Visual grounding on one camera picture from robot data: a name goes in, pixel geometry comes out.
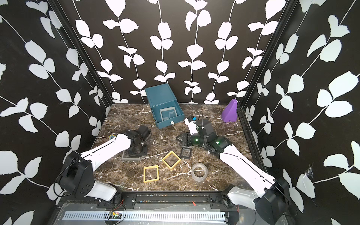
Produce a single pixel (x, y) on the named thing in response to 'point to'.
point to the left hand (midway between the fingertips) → (143, 152)
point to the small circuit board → (115, 215)
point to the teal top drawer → (160, 123)
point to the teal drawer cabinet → (160, 94)
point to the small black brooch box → (185, 153)
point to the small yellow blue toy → (111, 137)
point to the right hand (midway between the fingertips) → (177, 136)
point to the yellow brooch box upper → (168, 155)
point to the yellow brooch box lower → (153, 179)
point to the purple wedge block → (229, 114)
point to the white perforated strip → (145, 216)
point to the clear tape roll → (197, 165)
